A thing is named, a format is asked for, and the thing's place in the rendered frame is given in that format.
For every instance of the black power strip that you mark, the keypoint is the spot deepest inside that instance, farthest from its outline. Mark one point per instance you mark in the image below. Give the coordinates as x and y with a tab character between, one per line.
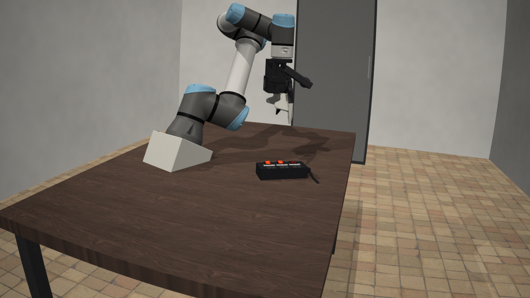
282	170

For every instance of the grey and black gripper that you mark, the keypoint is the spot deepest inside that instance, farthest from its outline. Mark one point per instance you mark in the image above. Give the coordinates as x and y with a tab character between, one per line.
277	82

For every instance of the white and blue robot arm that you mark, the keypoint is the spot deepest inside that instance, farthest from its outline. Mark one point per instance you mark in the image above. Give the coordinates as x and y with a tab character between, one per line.
251	30

